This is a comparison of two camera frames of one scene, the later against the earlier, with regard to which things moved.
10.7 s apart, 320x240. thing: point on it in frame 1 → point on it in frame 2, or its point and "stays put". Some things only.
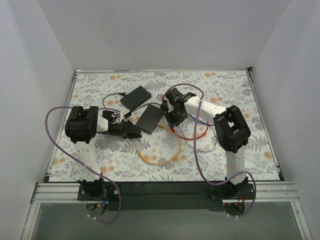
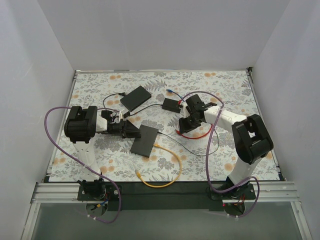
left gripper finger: x=132 y=131 stays put
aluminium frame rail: x=263 y=193 stays put
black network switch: x=150 y=118 → x=143 y=146
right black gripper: x=175 y=118 → x=189 y=120
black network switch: x=135 y=98 stays put
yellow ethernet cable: x=171 y=160 → x=138 y=175
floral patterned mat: x=190 y=153 stays put
